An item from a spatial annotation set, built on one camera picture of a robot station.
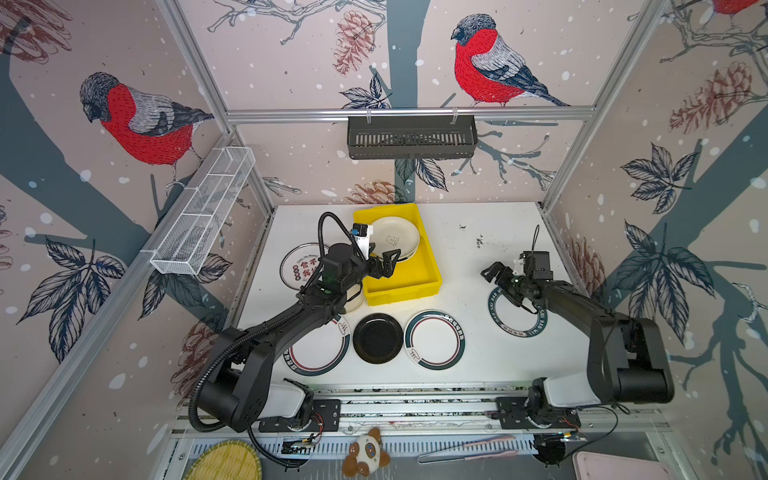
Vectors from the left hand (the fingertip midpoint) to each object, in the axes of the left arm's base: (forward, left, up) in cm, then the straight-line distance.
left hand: (387, 247), depth 81 cm
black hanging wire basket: (+44, -9, +7) cm, 45 cm away
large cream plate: (+20, -3, -18) cm, 27 cm away
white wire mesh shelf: (-6, +49, +8) cm, 50 cm away
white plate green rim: (-18, -14, -22) cm, 32 cm away
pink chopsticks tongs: (-45, -8, -21) cm, 50 cm away
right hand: (-2, -33, -16) cm, 36 cm away
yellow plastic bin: (+5, -9, -25) cm, 27 cm away
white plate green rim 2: (-21, +19, -22) cm, 36 cm away
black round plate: (-17, +3, -22) cm, 28 cm away
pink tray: (-47, -47, -19) cm, 69 cm away
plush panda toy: (-45, +5, -19) cm, 49 cm away
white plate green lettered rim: (-12, -39, -22) cm, 46 cm away
